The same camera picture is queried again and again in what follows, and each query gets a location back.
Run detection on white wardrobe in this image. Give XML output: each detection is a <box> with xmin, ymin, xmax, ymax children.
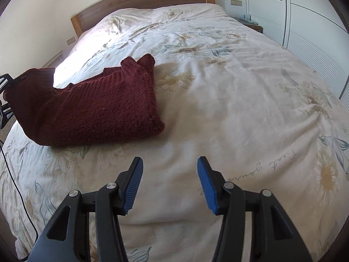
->
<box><xmin>243</xmin><ymin>0</ymin><xmax>349</xmax><ymax>101</ymax></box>

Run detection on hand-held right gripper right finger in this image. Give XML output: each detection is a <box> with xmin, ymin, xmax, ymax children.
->
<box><xmin>197</xmin><ymin>156</ymin><xmax>314</xmax><ymax>262</ymax></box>

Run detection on floral white duvet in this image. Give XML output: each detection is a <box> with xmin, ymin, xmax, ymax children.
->
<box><xmin>0</xmin><ymin>3</ymin><xmax>349</xmax><ymax>262</ymax></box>

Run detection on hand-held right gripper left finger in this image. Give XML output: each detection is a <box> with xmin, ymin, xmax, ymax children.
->
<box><xmin>27</xmin><ymin>156</ymin><xmax>144</xmax><ymax>262</ymax></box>

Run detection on wooden nightstand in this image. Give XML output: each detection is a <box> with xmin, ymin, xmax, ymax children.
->
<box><xmin>236</xmin><ymin>16</ymin><xmax>264</xmax><ymax>34</ymax></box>

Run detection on black cable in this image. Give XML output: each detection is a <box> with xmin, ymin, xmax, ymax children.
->
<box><xmin>0</xmin><ymin>142</ymin><xmax>39</xmax><ymax>241</ymax></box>

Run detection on maroon knit sweater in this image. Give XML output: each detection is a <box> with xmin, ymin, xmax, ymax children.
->
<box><xmin>4</xmin><ymin>54</ymin><xmax>165</xmax><ymax>146</ymax></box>

